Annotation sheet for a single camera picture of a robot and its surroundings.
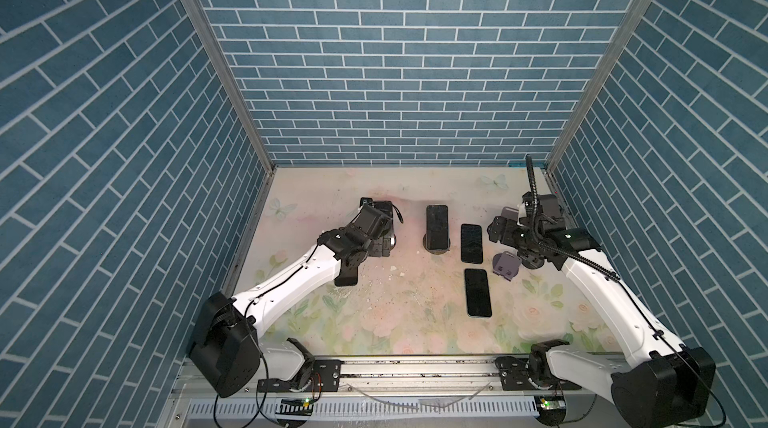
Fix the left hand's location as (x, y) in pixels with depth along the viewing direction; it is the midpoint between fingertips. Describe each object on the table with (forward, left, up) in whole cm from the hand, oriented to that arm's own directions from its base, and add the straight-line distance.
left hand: (373, 237), depth 84 cm
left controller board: (-37, +18, -17) cm, 45 cm away
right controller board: (-39, -45, -18) cm, 62 cm away
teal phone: (-11, -31, -14) cm, 35 cm away
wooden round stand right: (+3, -20, -13) cm, 24 cm away
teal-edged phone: (+6, -19, -4) cm, 21 cm away
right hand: (0, -35, +5) cm, 35 cm away
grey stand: (-3, -41, -11) cm, 42 cm away
